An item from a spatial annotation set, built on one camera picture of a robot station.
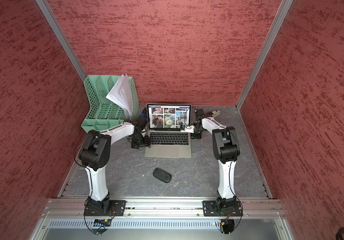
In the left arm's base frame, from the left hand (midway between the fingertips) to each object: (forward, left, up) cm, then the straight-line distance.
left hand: (144, 149), depth 95 cm
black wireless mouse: (-17, -13, +2) cm, 21 cm away
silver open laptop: (+18, -13, +7) cm, 23 cm away
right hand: (+12, -33, 0) cm, 35 cm away
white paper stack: (+24, +13, +27) cm, 39 cm away
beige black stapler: (+29, -49, +4) cm, 57 cm away
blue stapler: (+26, +3, +4) cm, 27 cm away
